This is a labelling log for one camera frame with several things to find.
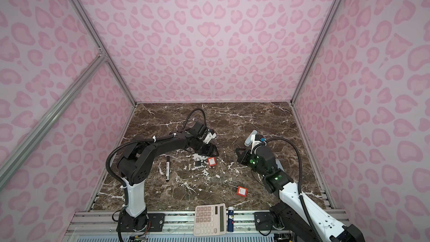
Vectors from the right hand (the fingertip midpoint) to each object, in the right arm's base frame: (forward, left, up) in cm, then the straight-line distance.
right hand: (234, 149), depth 77 cm
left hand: (+6, +9, -14) cm, 17 cm away
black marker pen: (-3, +35, -16) cm, 38 cm away
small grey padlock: (+1, +19, -17) cm, 25 cm away
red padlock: (+1, +11, -16) cm, 20 cm away
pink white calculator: (-26, +11, -15) cm, 32 cm away
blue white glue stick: (-26, +2, -15) cm, 30 cm away
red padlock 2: (-13, -3, -16) cm, 21 cm away
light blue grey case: (+14, -9, -16) cm, 23 cm away
